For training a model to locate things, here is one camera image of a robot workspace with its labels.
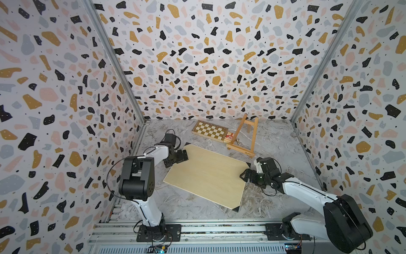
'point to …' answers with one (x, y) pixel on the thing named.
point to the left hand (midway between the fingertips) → (182, 159)
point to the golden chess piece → (237, 139)
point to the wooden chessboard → (210, 130)
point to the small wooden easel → (241, 149)
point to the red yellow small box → (229, 136)
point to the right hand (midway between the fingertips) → (246, 178)
